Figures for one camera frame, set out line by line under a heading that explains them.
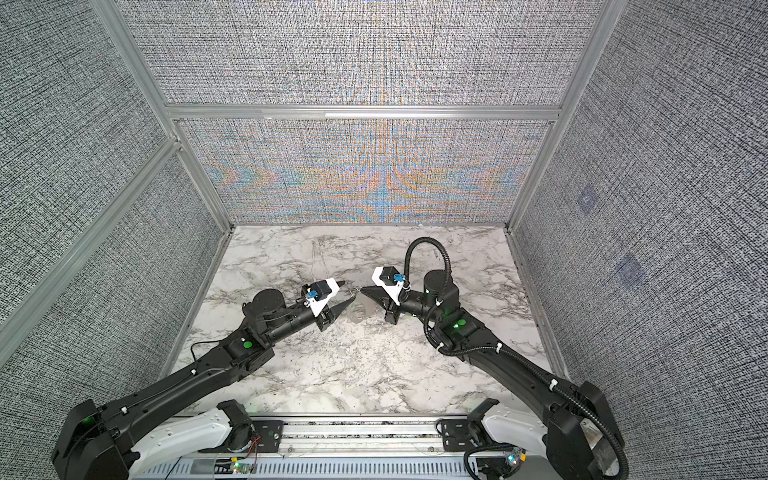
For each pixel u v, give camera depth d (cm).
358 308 68
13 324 52
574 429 39
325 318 63
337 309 64
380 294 64
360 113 87
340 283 107
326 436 75
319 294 57
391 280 58
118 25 71
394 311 63
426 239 52
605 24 71
